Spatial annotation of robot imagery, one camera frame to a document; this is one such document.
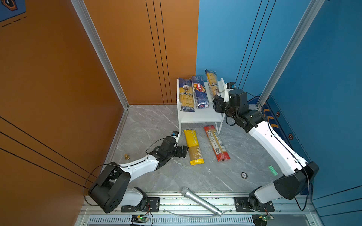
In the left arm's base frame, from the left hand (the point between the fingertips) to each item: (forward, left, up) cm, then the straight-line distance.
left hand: (183, 144), depth 89 cm
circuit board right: (-37, -42, -7) cm, 57 cm away
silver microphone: (-27, -3, -5) cm, 27 cm away
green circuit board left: (-38, +22, -8) cm, 44 cm away
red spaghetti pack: (+2, -23, -4) cm, 24 cm away
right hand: (+12, -18, +28) cm, 35 cm away
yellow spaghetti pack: (-5, -8, -5) cm, 10 cm away
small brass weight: (-6, +36, -6) cm, 37 cm away
